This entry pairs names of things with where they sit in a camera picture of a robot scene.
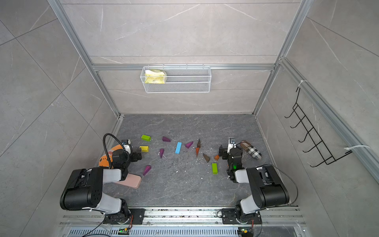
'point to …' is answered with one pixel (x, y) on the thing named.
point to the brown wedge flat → (206, 158)
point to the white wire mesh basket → (175, 79)
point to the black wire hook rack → (319, 149)
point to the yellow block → (144, 148)
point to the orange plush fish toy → (103, 160)
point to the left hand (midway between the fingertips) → (133, 146)
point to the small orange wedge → (216, 157)
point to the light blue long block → (178, 148)
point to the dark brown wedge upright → (199, 144)
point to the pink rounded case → (132, 180)
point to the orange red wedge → (197, 150)
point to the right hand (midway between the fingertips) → (230, 145)
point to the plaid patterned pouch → (251, 149)
